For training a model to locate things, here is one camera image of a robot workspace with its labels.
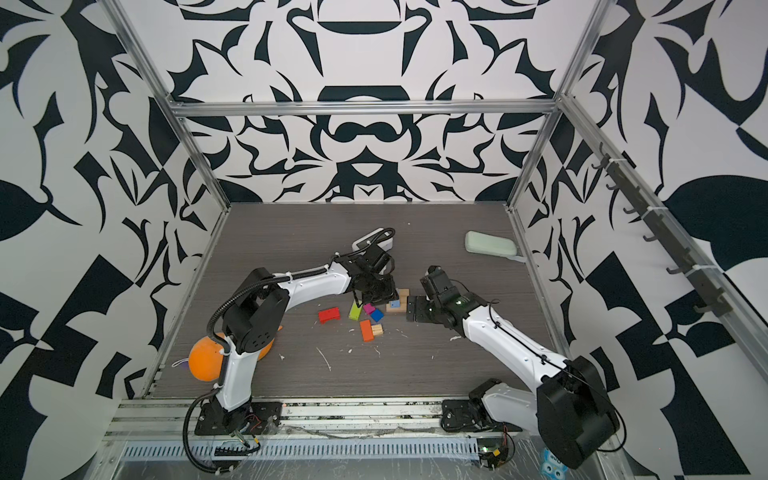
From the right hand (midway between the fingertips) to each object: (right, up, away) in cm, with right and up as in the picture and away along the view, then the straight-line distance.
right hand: (422, 306), depth 85 cm
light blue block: (-8, -1, +6) cm, 10 cm away
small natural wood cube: (-13, -7, +3) cm, 15 cm away
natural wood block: (-5, +2, +7) cm, 9 cm away
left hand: (-5, +3, +6) cm, 8 cm away
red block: (-26, -3, +6) cm, 27 cm away
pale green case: (+28, +16, +22) cm, 39 cm away
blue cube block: (-13, -4, +7) cm, 15 cm away
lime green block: (-19, -3, +6) cm, 21 cm away
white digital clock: (-11, +19, -4) cm, 23 cm away
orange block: (-16, -7, +3) cm, 17 cm away
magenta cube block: (-15, -2, +6) cm, 16 cm away
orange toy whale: (-55, -11, -9) cm, 57 cm away
